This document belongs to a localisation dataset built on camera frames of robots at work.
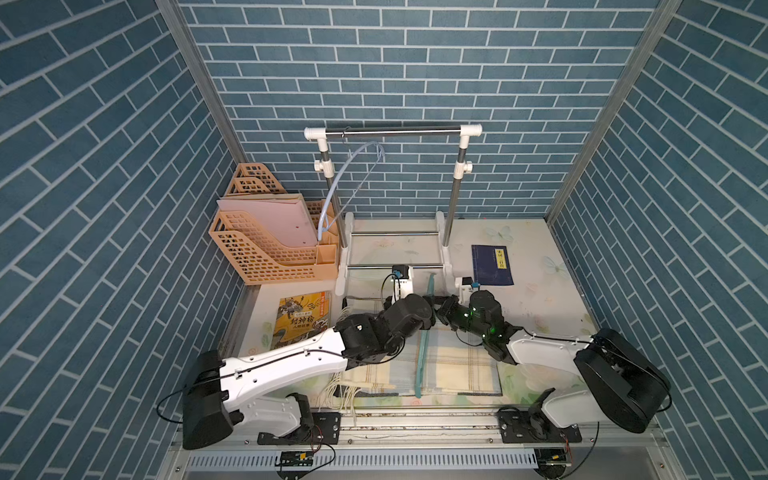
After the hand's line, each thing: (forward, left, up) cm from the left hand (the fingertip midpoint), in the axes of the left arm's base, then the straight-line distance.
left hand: (435, 303), depth 71 cm
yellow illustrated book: (+7, +39, -22) cm, 45 cm away
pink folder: (+28, +44, -1) cm, 52 cm away
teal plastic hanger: (+19, -2, -16) cm, 25 cm away
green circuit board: (-28, +33, -26) cm, 51 cm away
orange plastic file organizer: (+20, +52, -9) cm, 56 cm away
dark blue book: (+29, -26, -23) cm, 45 cm away
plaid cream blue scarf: (-7, -3, -20) cm, 21 cm away
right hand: (+6, +1, -10) cm, 12 cm away
